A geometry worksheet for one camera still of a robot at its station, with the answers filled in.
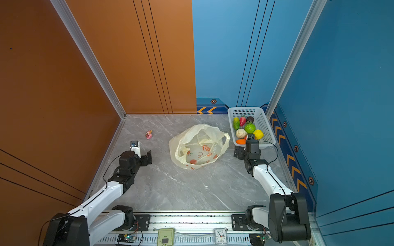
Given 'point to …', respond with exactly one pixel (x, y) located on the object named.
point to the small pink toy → (149, 134)
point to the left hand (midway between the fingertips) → (142, 150)
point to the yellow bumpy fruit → (258, 134)
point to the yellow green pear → (236, 123)
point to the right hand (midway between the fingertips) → (243, 149)
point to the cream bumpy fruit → (241, 133)
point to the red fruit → (245, 138)
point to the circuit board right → (258, 239)
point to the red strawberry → (242, 120)
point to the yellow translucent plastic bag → (198, 145)
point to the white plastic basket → (260, 121)
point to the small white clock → (220, 236)
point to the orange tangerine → (242, 141)
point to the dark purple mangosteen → (250, 119)
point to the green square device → (165, 237)
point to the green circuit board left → (126, 238)
